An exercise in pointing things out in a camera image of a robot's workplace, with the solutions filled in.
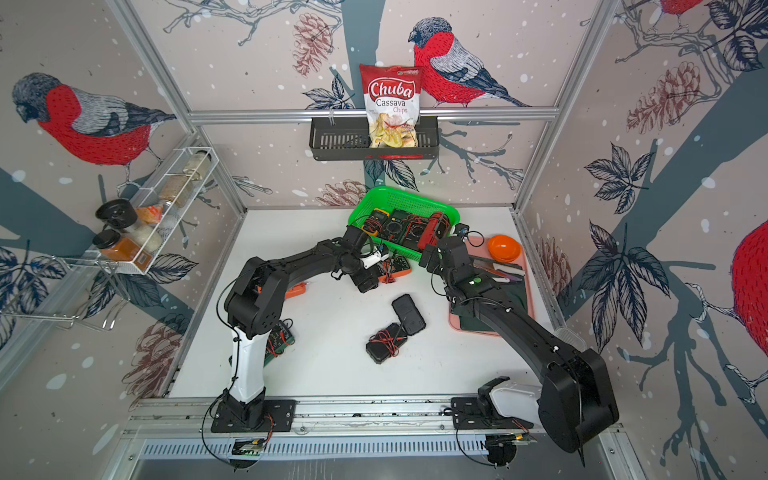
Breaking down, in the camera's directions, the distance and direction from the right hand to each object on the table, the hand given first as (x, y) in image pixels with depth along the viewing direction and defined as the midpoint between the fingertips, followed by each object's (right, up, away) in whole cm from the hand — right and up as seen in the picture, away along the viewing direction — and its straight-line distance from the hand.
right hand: (437, 250), depth 85 cm
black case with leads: (-15, -26, -3) cm, 30 cm away
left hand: (-20, -7, +14) cm, 25 cm away
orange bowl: (+27, -1, +18) cm, 32 cm away
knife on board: (+24, -9, +15) cm, 30 cm away
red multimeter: (+2, +6, +19) cm, 20 cm away
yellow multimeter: (-20, +9, +26) cm, 34 cm away
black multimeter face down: (-12, +7, +26) cm, 30 cm away
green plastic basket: (-18, +19, +33) cm, 42 cm away
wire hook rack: (-77, -6, -27) cm, 82 cm away
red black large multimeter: (-5, +6, +25) cm, 27 cm away
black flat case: (-8, -20, +3) cm, 22 cm away
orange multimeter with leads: (-12, -6, +13) cm, 19 cm away
